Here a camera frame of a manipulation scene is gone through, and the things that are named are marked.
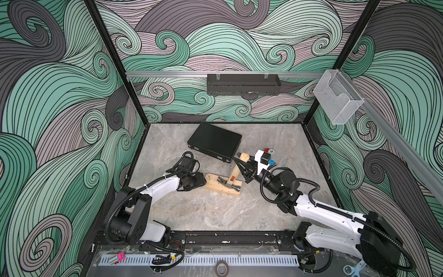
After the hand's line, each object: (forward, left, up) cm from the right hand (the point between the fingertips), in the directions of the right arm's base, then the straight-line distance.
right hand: (234, 158), depth 64 cm
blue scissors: (-33, -47, -31) cm, 65 cm away
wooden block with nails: (+4, +10, -28) cm, 30 cm away
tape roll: (-32, +5, -32) cm, 46 cm away
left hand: (+4, +15, -29) cm, 33 cm away
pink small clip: (-28, +46, -29) cm, 61 cm away
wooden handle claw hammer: (-1, -1, -10) cm, 10 cm away
